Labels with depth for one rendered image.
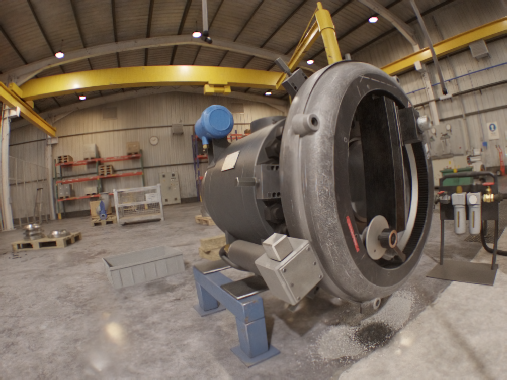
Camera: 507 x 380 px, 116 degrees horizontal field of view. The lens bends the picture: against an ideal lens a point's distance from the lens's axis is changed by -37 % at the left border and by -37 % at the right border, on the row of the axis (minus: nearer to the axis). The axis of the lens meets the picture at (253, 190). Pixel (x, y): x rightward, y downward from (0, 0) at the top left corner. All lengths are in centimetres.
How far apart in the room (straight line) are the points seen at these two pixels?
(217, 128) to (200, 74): 1148
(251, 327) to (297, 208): 51
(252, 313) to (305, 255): 41
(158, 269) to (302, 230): 158
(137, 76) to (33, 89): 523
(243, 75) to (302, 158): 1287
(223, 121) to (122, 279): 132
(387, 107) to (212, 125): 77
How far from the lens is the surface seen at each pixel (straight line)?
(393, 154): 72
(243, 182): 53
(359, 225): 81
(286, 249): 49
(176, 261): 203
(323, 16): 549
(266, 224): 86
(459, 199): 152
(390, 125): 74
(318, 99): 57
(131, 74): 1236
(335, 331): 108
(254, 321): 89
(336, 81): 62
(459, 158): 699
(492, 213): 158
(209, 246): 224
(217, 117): 121
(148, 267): 196
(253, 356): 97
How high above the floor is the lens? 63
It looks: 1 degrees down
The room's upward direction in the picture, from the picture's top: 7 degrees counter-clockwise
